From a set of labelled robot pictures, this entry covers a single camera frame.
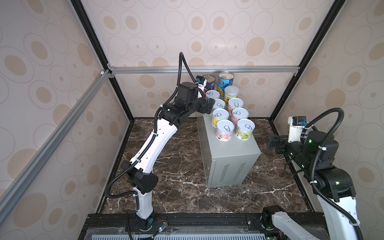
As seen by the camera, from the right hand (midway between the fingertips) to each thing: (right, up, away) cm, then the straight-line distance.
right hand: (279, 132), depth 60 cm
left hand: (-28, +17, +7) cm, 33 cm away
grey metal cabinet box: (-20, -14, +5) cm, 25 cm away
